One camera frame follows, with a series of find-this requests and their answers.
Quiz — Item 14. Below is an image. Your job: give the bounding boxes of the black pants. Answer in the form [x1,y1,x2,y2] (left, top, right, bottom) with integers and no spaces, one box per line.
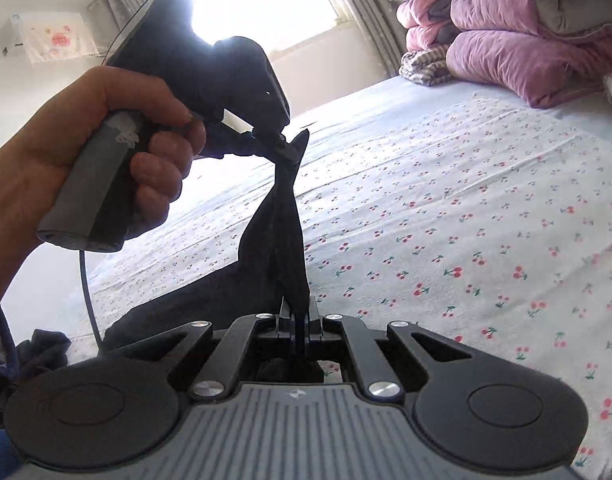
[87,130,324,384]

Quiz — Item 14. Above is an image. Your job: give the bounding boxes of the person left hand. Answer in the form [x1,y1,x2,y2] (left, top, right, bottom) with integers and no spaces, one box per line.
[0,65,208,321]

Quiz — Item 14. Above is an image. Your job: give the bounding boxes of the grey curtain left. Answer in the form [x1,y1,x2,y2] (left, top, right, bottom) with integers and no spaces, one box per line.
[85,0,146,58]

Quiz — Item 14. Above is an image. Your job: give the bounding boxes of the grey curtain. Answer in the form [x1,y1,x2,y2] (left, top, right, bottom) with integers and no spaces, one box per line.
[85,0,146,58]
[325,0,422,79]

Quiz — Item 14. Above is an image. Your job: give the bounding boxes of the grey curtain right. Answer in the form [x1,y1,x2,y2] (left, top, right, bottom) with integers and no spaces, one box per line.
[325,0,422,79]

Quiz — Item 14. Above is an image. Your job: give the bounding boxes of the covered air conditioner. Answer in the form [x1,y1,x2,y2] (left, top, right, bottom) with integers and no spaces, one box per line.
[0,12,99,64]

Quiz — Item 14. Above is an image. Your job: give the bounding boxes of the light blue bed cover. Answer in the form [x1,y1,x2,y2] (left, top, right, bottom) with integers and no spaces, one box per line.
[0,75,612,346]

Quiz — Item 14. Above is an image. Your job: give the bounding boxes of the cherry print bed sheet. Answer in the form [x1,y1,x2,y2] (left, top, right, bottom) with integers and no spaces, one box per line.
[60,91,612,480]

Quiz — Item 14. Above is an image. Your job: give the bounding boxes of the striped folded cloth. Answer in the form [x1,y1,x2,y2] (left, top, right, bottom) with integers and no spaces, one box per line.
[398,44,454,87]

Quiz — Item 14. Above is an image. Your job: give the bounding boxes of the pink folded blanket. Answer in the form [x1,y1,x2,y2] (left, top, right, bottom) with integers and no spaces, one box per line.
[396,0,461,52]

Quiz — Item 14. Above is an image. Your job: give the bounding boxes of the purple folded duvet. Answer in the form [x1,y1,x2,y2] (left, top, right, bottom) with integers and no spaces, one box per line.
[446,0,612,108]

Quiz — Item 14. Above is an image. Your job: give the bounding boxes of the black cable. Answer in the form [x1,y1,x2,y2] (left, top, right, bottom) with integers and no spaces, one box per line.
[78,248,108,348]

